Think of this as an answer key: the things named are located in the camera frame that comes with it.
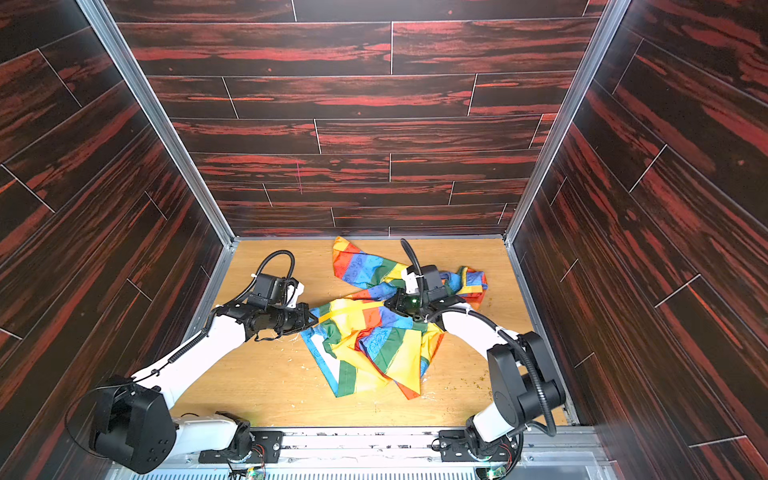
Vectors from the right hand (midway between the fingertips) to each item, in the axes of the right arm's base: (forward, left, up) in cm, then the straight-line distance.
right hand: (389, 300), depth 89 cm
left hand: (-8, +19, +1) cm, 21 cm away
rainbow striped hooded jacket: (-8, +9, -8) cm, 15 cm away
